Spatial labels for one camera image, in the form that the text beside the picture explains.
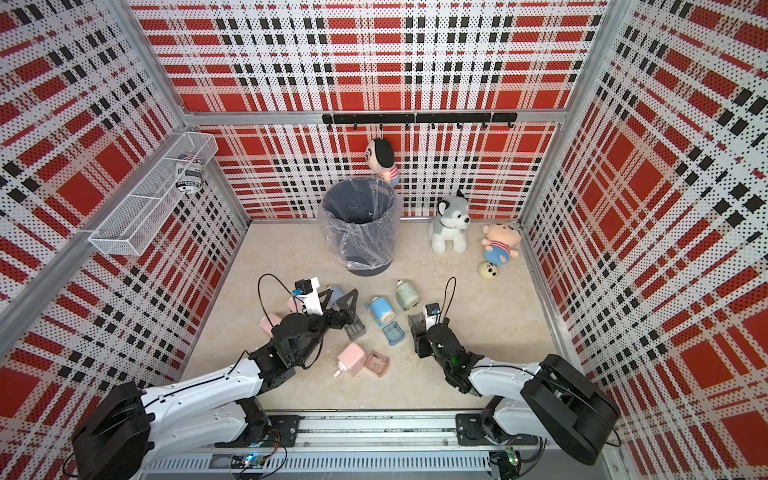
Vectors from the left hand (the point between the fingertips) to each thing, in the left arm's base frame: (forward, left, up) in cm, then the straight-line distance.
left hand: (350, 290), depth 79 cm
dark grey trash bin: (+31, 0, -5) cm, 32 cm away
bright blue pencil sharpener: (0, -8, -12) cm, 15 cm away
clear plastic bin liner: (+31, 0, -5) cm, 32 cm away
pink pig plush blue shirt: (+26, -49, -12) cm, 57 cm away
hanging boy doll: (+38, -7, +15) cm, 42 cm away
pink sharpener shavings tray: (-13, -7, -19) cm, 24 cm away
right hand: (-3, -21, -16) cm, 26 cm away
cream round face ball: (+17, -43, -16) cm, 49 cm away
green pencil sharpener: (+5, -15, -12) cm, 20 cm away
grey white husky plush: (+29, -30, -6) cm, 42 cm away
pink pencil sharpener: (-14, 0, -12) cm, 19 cm away
